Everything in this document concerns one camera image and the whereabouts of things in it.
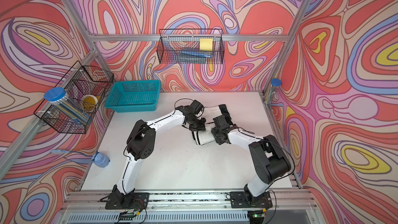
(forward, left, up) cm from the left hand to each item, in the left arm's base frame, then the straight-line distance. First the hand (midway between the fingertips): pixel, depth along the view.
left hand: (207, 129), depth 93 cm
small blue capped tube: (+30, -46, +12) cm, 57 cm away
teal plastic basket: (+33, +57, -5) cm, 66 cm away
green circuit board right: (-42, -22, -6) cm, 47 cm away
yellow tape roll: (+1, +60, +24) cm, 64 cm away
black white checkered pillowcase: (-6, +2, +1) cm, 6 cm away
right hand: (-3, -4, -4) cm, 6 cm away
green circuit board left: (-42, +39, -8) cm, 58 cm away
